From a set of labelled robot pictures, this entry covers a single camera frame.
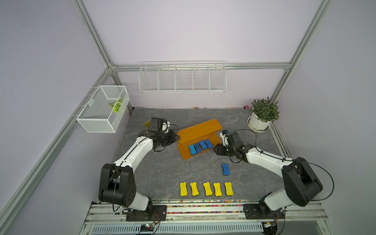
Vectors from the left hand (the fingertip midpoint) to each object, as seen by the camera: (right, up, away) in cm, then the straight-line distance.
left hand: (179, 138), depth 85 cm
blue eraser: (+8, -8, +10) cm, 15 cm away
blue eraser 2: (+11, -7, +10) cm, 17 cm away
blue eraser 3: (+15, -6, +12) cm, 20 cm away
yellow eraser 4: (+9, -27, -5) cm, 29 cm away
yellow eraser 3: (+16, -27, -5) cm, 32 cm away
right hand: (+22, -6, +5) cm, 24 cm away
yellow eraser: (+28, -28, -4) cm, 40 cm away
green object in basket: (-34, +19, -4) cm, 39 cm away
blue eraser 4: (+18, -5, +12) cm, 22 cm away
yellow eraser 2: (+22, -27, -6) cm, 35 cm away
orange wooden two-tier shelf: (+11, +3, +5) cm, 13 cm away
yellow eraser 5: (+3, -28, -6) cm, 29 cm away
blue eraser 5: (+28, -19, +2) cm, 34 cm away
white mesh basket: (-44, +13, -6) cm, 46 cm away
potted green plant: (+53, +16, +7) cm, 56 cm away
